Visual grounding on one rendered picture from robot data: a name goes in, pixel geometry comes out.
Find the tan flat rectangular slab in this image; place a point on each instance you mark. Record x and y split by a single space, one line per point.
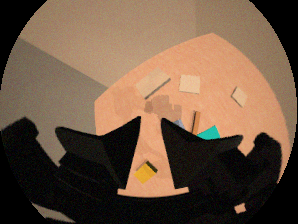
152 82

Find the tan flat rectangular block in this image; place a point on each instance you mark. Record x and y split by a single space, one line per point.
239 96

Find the tan flat rectangular pad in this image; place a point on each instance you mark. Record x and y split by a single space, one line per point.
190 84

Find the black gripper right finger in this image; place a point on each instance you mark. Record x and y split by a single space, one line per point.
188 153

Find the yellow rectangular block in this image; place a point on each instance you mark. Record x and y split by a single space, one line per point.
145 172

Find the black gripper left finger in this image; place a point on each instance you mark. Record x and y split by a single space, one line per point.
115 149

